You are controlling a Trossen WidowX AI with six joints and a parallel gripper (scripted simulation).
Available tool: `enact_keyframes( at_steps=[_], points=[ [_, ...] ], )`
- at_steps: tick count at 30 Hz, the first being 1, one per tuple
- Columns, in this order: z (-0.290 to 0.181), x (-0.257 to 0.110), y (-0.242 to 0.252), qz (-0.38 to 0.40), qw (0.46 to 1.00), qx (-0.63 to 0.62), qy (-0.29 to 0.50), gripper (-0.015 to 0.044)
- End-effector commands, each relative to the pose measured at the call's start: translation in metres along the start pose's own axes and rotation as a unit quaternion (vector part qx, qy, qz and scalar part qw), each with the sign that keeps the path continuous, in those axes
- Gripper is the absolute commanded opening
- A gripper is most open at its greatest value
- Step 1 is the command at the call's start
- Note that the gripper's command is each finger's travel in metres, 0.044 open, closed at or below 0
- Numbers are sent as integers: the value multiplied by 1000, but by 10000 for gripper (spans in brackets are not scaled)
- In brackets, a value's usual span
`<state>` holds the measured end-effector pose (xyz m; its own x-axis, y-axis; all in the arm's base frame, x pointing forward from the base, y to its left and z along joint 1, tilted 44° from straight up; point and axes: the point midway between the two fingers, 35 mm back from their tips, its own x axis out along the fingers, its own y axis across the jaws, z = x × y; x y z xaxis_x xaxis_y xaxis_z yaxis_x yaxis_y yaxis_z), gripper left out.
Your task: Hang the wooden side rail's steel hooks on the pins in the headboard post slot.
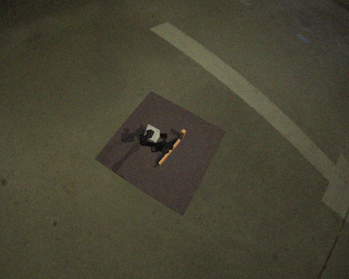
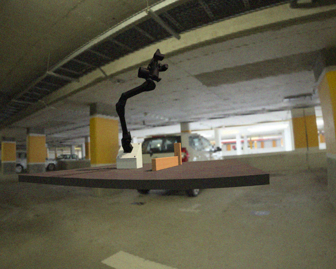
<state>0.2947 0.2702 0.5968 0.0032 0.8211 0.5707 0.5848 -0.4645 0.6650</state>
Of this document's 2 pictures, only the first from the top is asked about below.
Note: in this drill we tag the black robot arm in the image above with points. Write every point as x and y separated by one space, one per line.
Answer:
155 147

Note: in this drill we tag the brown wooden post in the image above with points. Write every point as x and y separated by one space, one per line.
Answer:
182 133

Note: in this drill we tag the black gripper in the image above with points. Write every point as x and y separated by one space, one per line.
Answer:
164 145

